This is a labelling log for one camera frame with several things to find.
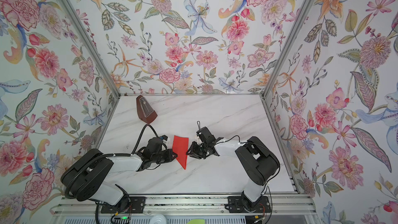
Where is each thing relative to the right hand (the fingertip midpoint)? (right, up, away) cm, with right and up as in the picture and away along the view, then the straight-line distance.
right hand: (186, 153), depth 88 cm
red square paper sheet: (-4, +3, +4) cm, 6 cm away
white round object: (-10, -22, -22) cm, 33 cm away
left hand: (-4, -2, 0) cm, 4 cm away
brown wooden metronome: (-27, +23, +11) cm, 37 cm away
